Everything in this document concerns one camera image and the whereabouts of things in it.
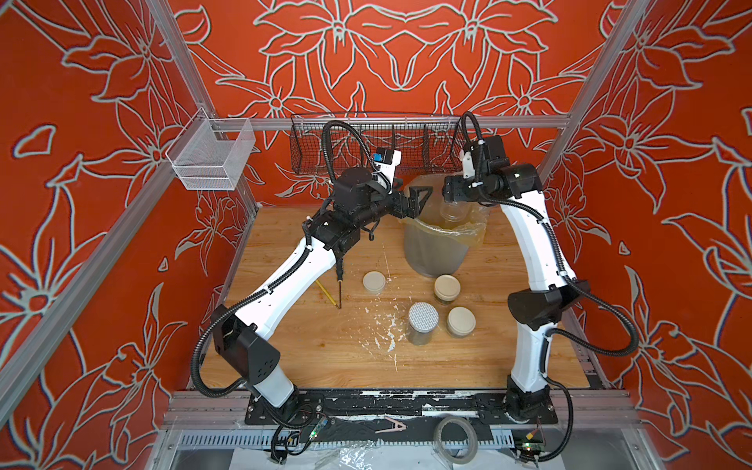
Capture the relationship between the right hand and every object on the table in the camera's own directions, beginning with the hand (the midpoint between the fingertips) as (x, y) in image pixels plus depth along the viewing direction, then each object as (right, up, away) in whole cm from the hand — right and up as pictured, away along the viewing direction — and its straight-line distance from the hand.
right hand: (460, 183), depth 78 cm
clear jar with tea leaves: (-1, -8, +3) cm, 9 cm away
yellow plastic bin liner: (+3, -13, -2) cm, 14 cm away
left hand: (-14, -2, -13) cm, 19 cm away
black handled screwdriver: (-35, -29, +19) cm, 49 cm away
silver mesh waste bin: (-5, -19, +11) cm, 23 cm away
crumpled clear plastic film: (-29, -66, -11) cm, 73 cm away
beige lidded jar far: (-1, -31, +10) cm, 32 cm away
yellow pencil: (-39, -34, +16) cm, 54 cm away
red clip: (-18, -61, -8) cm, 64 cm away
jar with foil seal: (-10, -37, -2) cm, 38 cm away
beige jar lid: (-23, -30, +19) cm, 43 cm away
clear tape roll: (-1, -63, -11) cm, 64 cm away
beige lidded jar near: (+2, -39, +4) cm, 39 cm away
